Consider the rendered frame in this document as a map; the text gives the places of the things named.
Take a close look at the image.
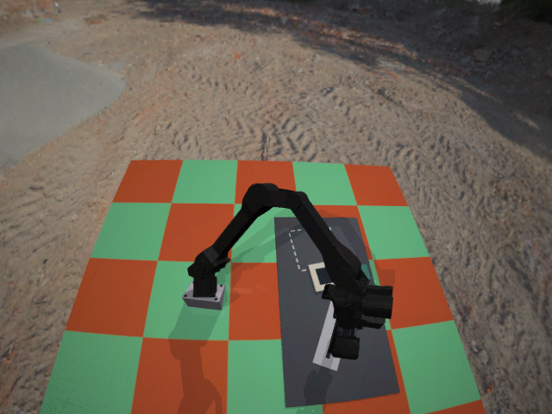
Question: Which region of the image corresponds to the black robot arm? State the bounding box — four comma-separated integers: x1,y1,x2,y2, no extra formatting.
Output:
187,183,393,329

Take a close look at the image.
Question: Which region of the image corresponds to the teal small trowel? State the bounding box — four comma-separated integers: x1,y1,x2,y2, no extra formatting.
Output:
361,264,371,280

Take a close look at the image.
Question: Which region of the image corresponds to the beige square tile with dark centre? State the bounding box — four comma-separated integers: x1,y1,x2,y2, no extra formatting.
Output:
308,262,334,292

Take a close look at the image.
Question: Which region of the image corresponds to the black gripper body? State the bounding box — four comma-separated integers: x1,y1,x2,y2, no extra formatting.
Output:
330,304,361,360

